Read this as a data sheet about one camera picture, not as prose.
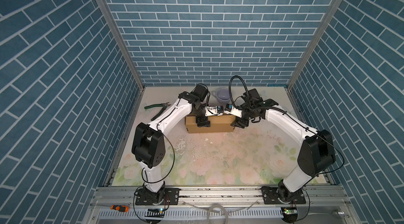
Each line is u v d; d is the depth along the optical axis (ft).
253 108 2.13
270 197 2.40
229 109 2.43
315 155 1.46
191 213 2.32
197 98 2.10
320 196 2.48
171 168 2.72
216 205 2.41
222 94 3.79
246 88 2.27
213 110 2.47
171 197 2.42
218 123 2.68
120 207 2.27
